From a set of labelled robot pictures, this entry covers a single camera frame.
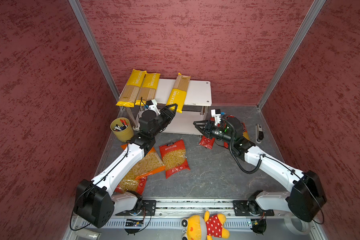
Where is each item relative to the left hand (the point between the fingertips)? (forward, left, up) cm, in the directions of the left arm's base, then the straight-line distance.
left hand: (177, 109), depth 73 cm
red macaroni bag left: (-27, +26, -30) cm, 48 cm away
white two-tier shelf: (+8, -11, +1) cm, 14 cm away
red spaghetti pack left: (0, -19, -31) cm, 37 cm away
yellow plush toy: (-46, -10, -26) cm, 54 cm away
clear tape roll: (-46, -61, -31) cm, 82 cm away
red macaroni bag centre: (-12, +2, -29) cm, 32 cm away
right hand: (-8, -8, -4) cm, 12 cm away
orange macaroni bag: (-16, +16, -30) cm, 38 cm away
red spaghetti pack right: (+7, -46, -31) cm, 56 cm away
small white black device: (+7, -55, -30) cm, 63 cm away
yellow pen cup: (+5, +37, -24) cm, 45 cm away
